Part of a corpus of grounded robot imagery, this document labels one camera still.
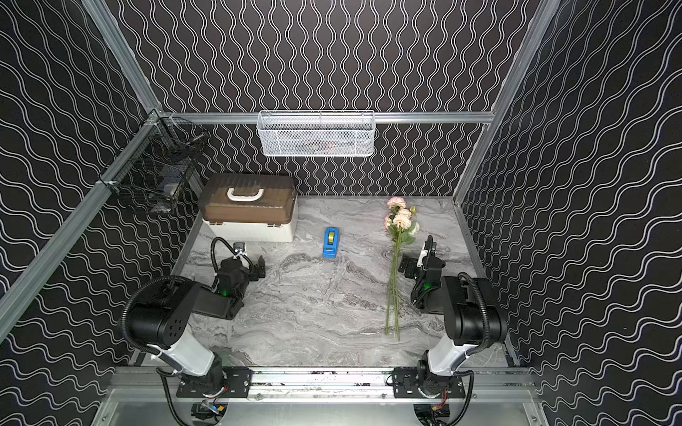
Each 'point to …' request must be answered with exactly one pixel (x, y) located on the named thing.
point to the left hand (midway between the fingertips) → (246, 253)
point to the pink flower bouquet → (402, 224)
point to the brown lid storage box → (249, 207)
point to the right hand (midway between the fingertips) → (419, 256)
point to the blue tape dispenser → (331, 237)
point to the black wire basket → (154, 169)
